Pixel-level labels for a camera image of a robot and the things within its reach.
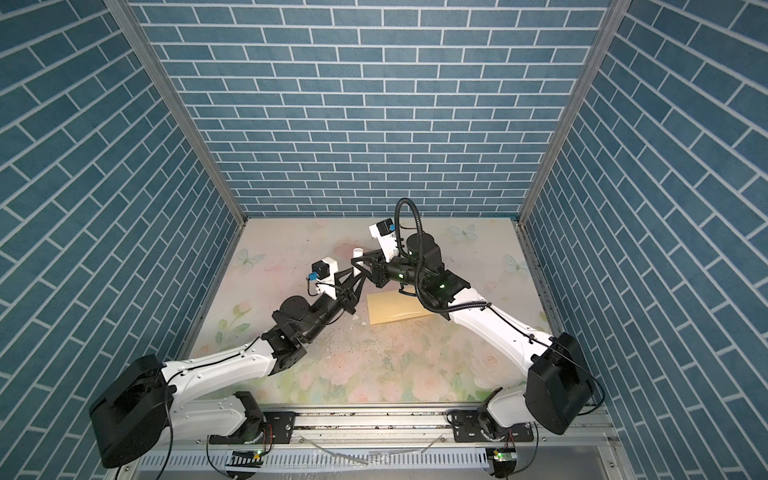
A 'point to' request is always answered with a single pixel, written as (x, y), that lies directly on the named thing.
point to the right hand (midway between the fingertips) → (352, 257)
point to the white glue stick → (356, 253)
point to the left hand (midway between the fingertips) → (364, 273)
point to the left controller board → (246, 458)
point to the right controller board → (504, 454)
